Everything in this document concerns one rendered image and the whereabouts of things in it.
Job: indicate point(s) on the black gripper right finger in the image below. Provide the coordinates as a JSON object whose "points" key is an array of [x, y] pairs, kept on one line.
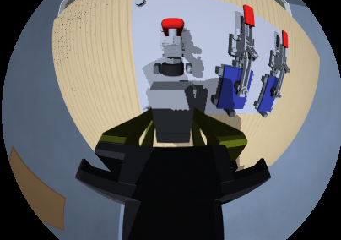
{"points": [[217, 133]]}

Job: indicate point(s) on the blue rectangular block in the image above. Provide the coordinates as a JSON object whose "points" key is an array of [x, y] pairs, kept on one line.
{"points": [[266, 99], [227, 94]]}

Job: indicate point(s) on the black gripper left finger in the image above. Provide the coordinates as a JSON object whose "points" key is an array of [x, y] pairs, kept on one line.
{"points": [[129, 132]]}

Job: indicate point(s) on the grey fixture plate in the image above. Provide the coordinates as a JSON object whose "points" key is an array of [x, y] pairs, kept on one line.
{"points": [[209, 23]]}

